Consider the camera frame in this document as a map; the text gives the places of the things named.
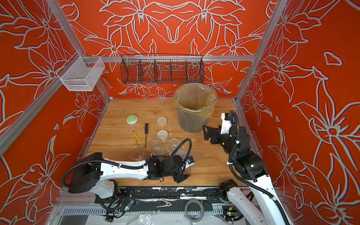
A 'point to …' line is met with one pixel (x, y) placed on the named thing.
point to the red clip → (167, 204)
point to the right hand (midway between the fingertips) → (210, 124)
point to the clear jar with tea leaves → (156, 145)
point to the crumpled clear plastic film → (151, 218)
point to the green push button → (131, 119)
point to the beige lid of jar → (161, 121)
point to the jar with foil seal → (137, 153)
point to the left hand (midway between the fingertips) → (188, 167)
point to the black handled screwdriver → (146, 131)
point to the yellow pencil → (130, 131)
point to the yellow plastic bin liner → (195, 98)
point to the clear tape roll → (202, 211)
